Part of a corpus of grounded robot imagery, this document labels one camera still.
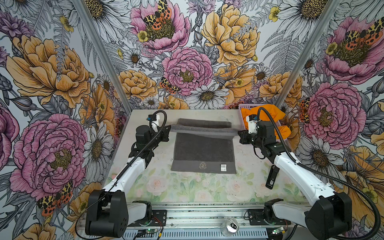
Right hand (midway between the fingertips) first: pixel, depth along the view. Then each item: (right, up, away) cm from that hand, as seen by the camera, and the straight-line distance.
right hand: (239, 136), depth 82 cm
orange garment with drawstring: (+30, +2, +11) cm, 32 cm away
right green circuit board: (+15, -44, -10) cm, 47 cm away
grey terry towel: (-19, -8, +18) cm, 27 cm away
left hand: (-37, +3, +1) cm, 37 cm away
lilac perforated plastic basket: (+42, +8, +37) cm, 57 cm away
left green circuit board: (-44, -43, -11) cm, 63 cm away
